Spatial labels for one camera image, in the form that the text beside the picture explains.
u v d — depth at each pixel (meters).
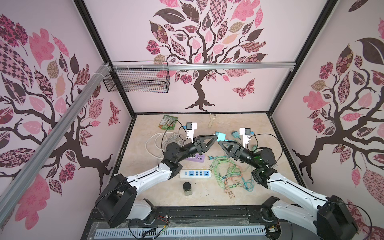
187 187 0.74
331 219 0.40
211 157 0.94
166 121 1.14
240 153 0.59
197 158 0.92
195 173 0.85
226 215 0.76
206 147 0.61
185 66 0.94
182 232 0.70
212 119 1.17
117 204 0.41
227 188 0.82
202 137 0.63
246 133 0.61
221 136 0.62
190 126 0.61
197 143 0.60
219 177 0.85
